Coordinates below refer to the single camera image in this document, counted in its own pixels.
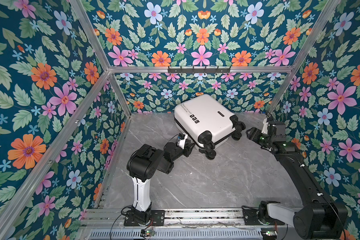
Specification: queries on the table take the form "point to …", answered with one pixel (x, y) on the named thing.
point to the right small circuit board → (270, 233)
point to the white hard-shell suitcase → (207, 122)
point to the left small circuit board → (147, 233)
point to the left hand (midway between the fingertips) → (194, 139)
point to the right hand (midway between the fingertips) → (251, 132)
